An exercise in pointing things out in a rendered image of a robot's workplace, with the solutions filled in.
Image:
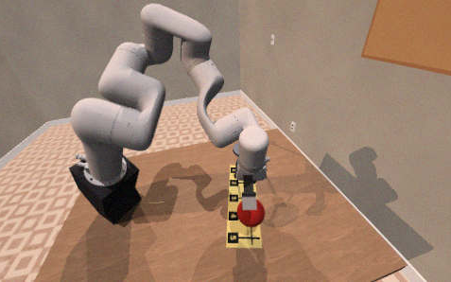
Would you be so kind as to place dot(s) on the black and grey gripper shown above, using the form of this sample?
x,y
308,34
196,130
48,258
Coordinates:
x,y
257,176

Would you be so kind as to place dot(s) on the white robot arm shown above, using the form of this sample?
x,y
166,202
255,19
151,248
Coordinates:
x,y
97,121

